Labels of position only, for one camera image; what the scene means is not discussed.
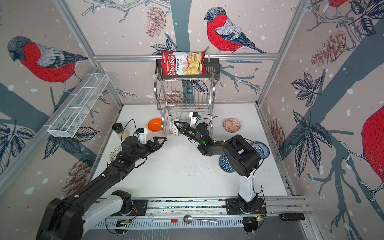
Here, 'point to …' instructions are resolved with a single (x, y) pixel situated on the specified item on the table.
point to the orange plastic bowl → (155, 125)
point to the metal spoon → (188, 219)
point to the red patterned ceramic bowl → (232, 125)
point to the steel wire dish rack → (187, 99)
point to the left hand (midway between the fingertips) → (162, 141)
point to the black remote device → (291, 216)
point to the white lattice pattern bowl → (113, 154)
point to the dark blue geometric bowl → (225, 164)
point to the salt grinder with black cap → (118, 127)
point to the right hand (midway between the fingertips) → (171, 126)
